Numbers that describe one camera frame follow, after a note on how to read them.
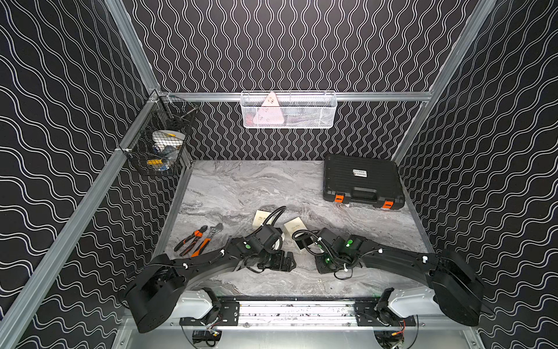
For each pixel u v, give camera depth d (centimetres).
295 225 93
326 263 72
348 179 109
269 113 90
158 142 81
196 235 92
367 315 74
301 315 76
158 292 42
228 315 75
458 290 41
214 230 95
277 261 72
